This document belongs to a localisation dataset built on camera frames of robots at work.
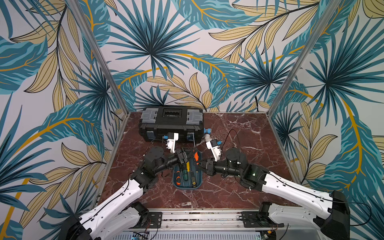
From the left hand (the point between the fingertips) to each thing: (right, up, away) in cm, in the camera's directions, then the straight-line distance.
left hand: (195, 152), depth 67 cm
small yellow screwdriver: (-4, -12, +21) cm, 25 cm away
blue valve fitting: (+9, +9, +38) cm, 40 cm away
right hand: (0, -5, -1) cm, 5 cm away
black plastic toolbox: (-23, +15, +24) cm, 37 cm away
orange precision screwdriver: (0, -2, -2) cm, 3 cm away
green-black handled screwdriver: (-5, -16, +19) cm, 25 cm away
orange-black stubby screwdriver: (-9, -19, +18) cm, 28 cm away
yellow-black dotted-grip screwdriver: (-1, -18, +17) cm, 25 cm away
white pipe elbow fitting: (+9, +4, +36) cm, 37 cm away
